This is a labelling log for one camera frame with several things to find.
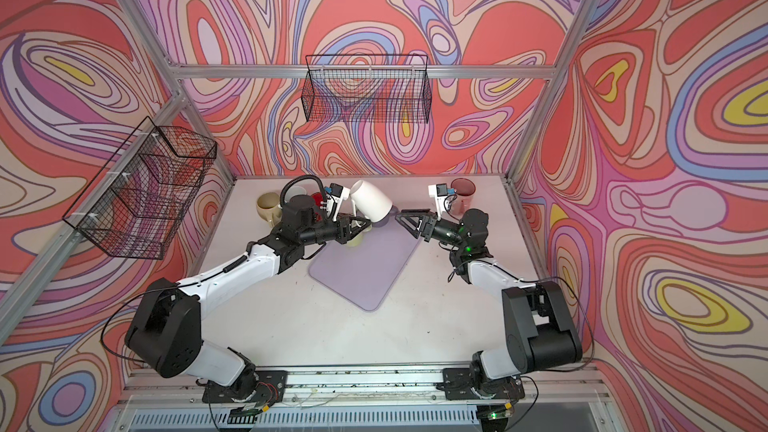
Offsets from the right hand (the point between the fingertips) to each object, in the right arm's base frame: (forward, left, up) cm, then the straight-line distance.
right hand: (400, 222), depth 77 cm
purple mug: (0, +4, +1) cm, 4 cm away
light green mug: (-4, +11, -1) cm, 12 cm away
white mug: (+3, +8, +5) cm, 10 cm away
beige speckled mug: (+20, +44, -15) cm, 51 cm away
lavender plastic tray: (-2, +10, -22) cm, 24 cm away
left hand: (0, +8, 0) cm, 8 cm away
